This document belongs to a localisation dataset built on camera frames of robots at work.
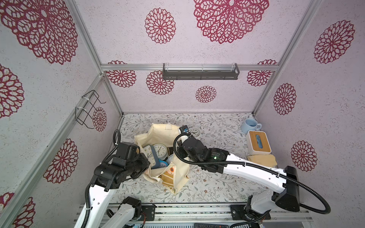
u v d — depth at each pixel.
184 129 0.59
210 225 0.69
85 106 0.76
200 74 0.87
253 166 0.45
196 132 1.03
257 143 0.97
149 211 0.75
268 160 0.94
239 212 0.73
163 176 0.74
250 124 1.09
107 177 0.42
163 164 0.82
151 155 0.81
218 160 0.49
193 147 0.49
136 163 0.58
